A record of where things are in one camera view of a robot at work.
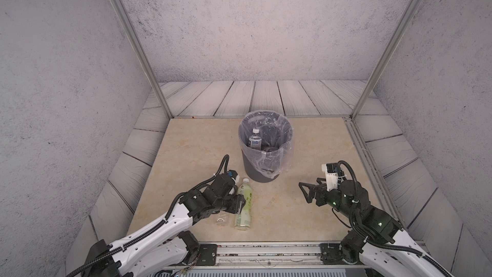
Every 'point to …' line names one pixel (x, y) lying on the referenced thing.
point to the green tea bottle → (243, 220)
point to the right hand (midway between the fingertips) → (314, 179)
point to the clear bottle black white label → (255, 141)
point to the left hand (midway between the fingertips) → (243, 203)
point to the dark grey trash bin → (263, 159)
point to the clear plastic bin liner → (276, 133)
